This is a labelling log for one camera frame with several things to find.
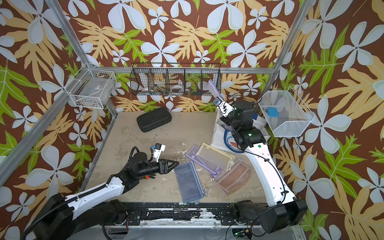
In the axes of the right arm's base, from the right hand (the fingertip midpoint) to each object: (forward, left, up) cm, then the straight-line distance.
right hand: (229, 102), depth 70 cm
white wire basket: (+19, +77, -4) cm, 80 cm away
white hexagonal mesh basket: (+5, -36, -14) cm, 39 cm away
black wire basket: (+33, +27, -8) cm, 43 cm away
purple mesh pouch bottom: (-25, +20, -40) cm, 51 cm away
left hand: (-20, +25, -22) cm, 39 cm away
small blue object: (+6, -28, -13) cm, 32 cm away
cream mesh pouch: (-10, -1, -39) cm, 40 cm away
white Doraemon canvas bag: (-2, 0, -26) cm, 26 cm away
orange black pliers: (-23, +44, -36) cm, 61 cm away
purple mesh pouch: (-18, +5, -38) cm, 42 cm away
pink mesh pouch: (-23, -7, -38) cm, 45 cm away
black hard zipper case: (+22, +47, -35) cm, 63 cm away
